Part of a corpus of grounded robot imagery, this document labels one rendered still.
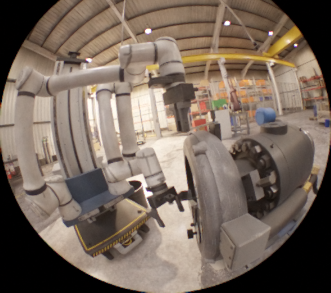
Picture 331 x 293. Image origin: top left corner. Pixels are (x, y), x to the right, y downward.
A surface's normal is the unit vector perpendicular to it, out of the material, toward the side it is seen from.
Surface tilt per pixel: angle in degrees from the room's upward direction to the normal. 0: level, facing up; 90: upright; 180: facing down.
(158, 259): 0
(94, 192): 90
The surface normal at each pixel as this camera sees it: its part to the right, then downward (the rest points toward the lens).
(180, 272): -0.18, -0.98
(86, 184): 0.81, -0.11
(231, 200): -0.17, -0.55
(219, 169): -0.19, -0.74
